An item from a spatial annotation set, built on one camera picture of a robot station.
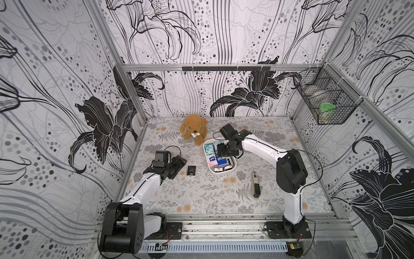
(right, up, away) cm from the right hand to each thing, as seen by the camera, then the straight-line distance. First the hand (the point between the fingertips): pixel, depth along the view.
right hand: (223, 151), depth 93 cm
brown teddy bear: (-17, +14, 0) cm, 23 cm away
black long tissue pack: (+4, -7, -2) cm, 8 cm away
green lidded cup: (+51, +21, -13) cm, 57 cm away
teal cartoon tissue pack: (-9, +1, +3) cm, 9 cm away
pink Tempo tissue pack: (-7, -5, -2) cm, 9 cm away
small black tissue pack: (-3, -9, -7) cm, 12 cm away
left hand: (-22, -8, -5) cm, 23 cm away
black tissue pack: (-19, -11, -2) cm, 22 cm away
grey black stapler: (+16, -17, -11) cm, 26 cm away
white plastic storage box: (-4, -7, -3) cm, 9 cm away
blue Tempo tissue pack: (-1, -6, -3) cm, 7 cm away
